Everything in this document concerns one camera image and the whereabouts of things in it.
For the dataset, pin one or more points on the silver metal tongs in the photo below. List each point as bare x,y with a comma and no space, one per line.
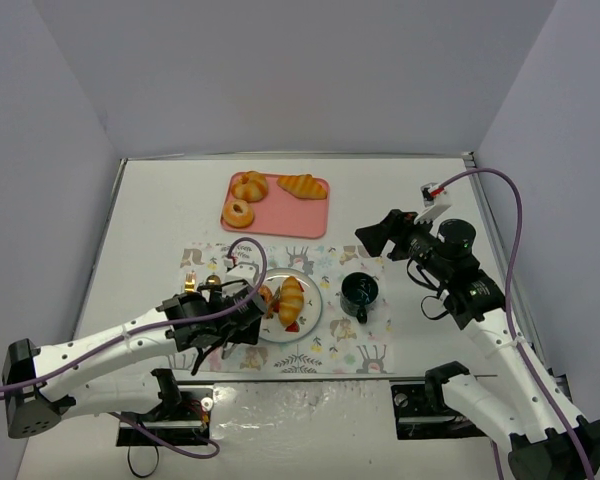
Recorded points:
276,304

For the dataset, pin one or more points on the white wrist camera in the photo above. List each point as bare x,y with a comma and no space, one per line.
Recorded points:
241,270
436,202

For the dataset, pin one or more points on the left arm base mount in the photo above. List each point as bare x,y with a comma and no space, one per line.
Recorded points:
188,424

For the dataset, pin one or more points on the gold spoon green handle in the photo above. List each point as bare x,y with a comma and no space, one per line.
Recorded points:
213,280

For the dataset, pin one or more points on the small orange bun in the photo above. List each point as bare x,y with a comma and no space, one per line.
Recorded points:
269,299

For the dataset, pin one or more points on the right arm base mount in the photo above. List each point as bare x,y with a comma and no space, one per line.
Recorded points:
416,418

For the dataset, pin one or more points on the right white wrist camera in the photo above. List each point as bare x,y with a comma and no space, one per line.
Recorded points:
436,202

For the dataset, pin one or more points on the dark green mug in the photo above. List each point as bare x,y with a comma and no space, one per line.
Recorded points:
359,291

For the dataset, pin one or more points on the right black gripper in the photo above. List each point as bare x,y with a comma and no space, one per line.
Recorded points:
397,236

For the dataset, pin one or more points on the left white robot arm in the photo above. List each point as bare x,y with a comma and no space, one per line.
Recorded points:
89,376

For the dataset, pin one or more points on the gold fork green handle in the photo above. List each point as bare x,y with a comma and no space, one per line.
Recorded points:
189,284

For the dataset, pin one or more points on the floral printed placemat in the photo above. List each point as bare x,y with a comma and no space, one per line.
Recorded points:
338,344

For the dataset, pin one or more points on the white watermelon pattern plate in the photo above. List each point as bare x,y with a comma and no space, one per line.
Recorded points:
272,330

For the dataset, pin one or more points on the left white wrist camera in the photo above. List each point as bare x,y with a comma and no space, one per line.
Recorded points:
241,270

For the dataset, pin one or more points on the ring donut bread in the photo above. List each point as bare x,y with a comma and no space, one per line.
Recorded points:
238,213

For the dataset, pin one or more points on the long croissant bread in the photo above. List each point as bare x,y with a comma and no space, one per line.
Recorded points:
303,187

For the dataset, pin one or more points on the round knotted bread roll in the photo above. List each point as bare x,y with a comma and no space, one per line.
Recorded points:
251,187

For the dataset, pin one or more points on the metal table edge rail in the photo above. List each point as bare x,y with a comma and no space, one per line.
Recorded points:
505,260

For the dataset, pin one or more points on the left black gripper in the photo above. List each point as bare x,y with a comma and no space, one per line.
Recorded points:
252,310

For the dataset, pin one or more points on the pink serving tray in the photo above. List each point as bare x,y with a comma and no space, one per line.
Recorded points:
282,214

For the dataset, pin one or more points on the small striped bread loaf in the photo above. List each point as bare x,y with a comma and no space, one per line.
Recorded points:
291,301

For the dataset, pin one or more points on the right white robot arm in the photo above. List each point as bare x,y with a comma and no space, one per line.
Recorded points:
543,434

